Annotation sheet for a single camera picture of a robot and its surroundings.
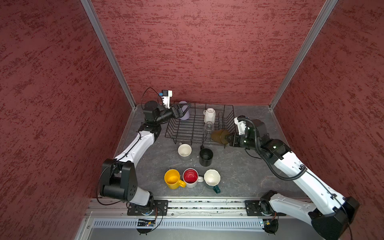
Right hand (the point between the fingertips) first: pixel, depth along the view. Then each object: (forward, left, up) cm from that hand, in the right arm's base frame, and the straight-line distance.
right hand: (224, 140), depth 73 cm
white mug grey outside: (+5, +21, -18) cm, 28 cm away
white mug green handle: (-11, +5, -21) cm, 24 cm away
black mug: (+2, +8, -21) cm, 23 cm away
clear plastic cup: (+19, +5, -13) cm, 23 cm away
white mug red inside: (-10, +17, -22) cm, 30 cm away
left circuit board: (-32, +41, -27) cm, 58 cm away
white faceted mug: (+28, +4, -12) cm, 31 cm away
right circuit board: (-34, -22, -27) cm, 48 cm away
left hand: (+16, +18, +8) cm, 25 cm away
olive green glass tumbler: (-2, +3, +6) cm, 7 cm away
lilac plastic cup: (+34, +20, -19) cm, 44 cm away
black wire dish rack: (+27, +13, -24) cm, 39 cm away
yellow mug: (-11, +28, -23) cm, 38 cm away
